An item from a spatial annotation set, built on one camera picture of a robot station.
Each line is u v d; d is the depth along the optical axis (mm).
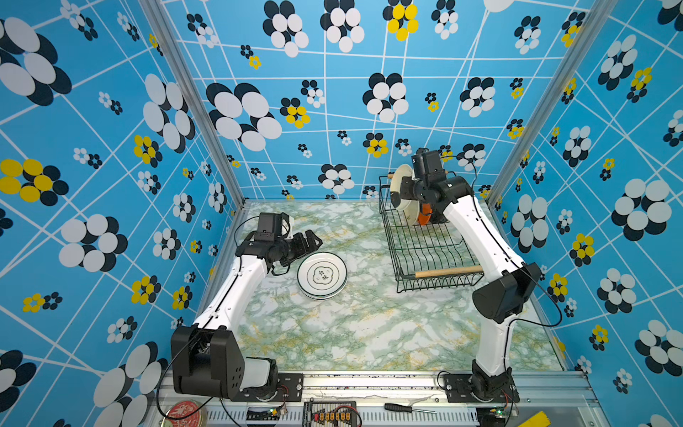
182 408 679
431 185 605
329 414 681
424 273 751
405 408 703
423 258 971
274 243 642
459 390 723
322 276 935
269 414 702
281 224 677
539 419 681
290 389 734
